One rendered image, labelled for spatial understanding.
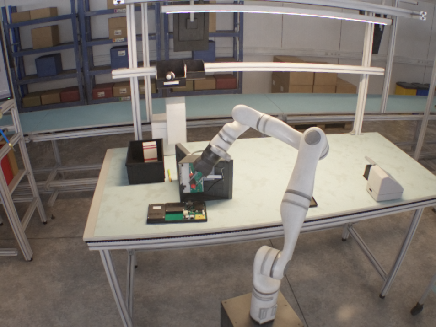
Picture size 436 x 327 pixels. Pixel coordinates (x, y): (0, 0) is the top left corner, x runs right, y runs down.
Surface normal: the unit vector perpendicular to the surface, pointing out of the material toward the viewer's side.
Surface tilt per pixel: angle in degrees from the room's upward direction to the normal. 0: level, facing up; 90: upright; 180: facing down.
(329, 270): 0
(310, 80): 90
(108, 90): 90
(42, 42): 90
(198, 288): 0
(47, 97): 90
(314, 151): 49
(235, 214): 0
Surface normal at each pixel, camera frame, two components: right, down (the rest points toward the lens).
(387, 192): 0.11, 0.46
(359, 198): 0.00, -0.88
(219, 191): -0.27, 0.44
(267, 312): 0.35, 0.44
